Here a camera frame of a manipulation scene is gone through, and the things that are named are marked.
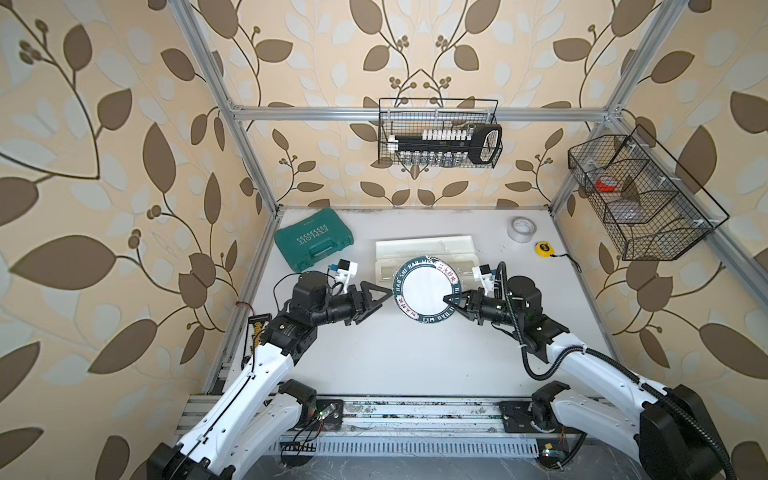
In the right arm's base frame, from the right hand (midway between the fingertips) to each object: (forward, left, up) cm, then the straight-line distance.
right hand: (443, 300), depth 76 cm
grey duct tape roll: (+37, -36, -16) cm, 54 cm away
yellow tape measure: (+27, -41, -16) cm, 52 cm away
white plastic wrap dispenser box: (+28, -11, -16) cm, 34 cm away
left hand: (-2, +15, +7) cm, 17 cm away
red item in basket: (+26, -46, +15) cm, 55 cm away
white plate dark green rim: (+3, +6, +1) cm, 7 cm away
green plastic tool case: (+32, +41, -12) cm, 54 cm away
